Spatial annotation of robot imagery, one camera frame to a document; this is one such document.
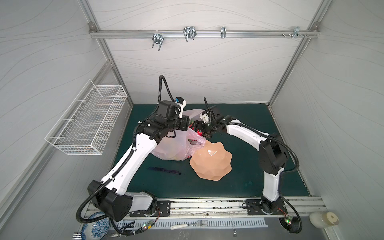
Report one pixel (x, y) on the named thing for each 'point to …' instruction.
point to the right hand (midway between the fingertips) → (195, 128)
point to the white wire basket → (86, 125)
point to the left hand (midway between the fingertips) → (191, 117)
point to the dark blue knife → (164, 169)
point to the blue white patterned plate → (97, 229)
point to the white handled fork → (201, 223)
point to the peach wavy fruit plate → (213, 162)
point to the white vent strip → (171, 223)
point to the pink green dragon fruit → (199, 132)
